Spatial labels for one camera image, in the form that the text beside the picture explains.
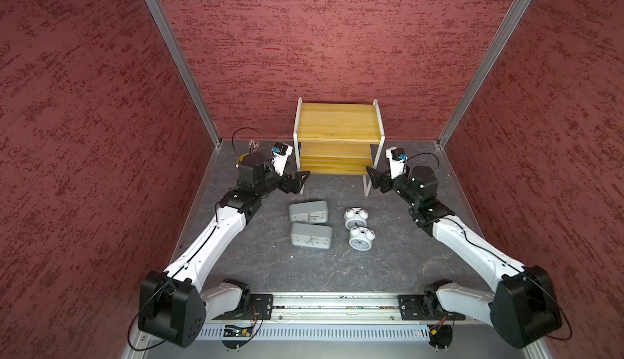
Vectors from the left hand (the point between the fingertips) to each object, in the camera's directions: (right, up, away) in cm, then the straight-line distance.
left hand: (297, 172), depth 78 cm
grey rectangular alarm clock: (+4, -15, +9) cm, 18 cm away
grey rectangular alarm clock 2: (+5, -23, +5) cm, 24 cm away
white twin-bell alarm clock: (+20, -17, +7) cm, 27 cm away
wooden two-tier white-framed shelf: (+14, +11, -2) cm, 17 cm away
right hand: (+26, +2, +2) cm, 27 cm away
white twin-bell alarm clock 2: (+22, -23, +3) cm, 32 cm away
